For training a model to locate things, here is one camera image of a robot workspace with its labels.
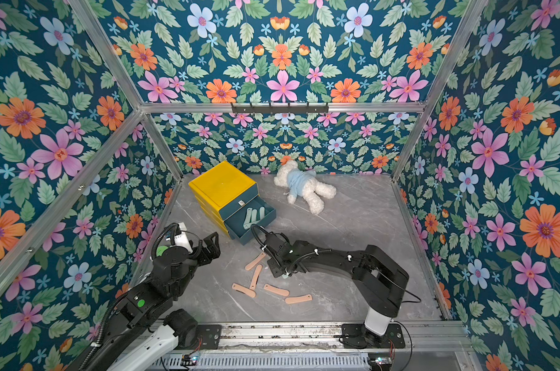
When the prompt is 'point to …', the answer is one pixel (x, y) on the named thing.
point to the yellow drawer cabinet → (218, 186)
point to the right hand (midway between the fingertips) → (281, 260)
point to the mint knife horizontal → (285, 276)
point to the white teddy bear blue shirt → (303, 184)
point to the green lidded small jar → (159, 250)
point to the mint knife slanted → (247, 224)
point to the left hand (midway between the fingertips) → (211, 238)
